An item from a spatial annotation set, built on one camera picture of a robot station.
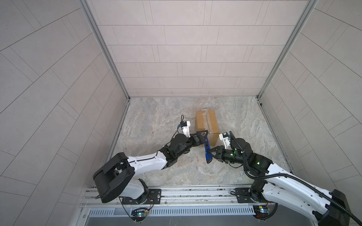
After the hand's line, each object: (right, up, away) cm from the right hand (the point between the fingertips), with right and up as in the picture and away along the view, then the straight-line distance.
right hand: (206, 156), depth 69 cm
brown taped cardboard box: (+2, +17, +15) cm, 22 cm away
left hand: (+2, +10, +5) cm, 11 cm away
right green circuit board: (+27, -27, -2) cm, 38 cm away
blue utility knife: (+1, 0, 0) cm, 1 cm away
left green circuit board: (-32, -26, -5) cm, 42 cm away
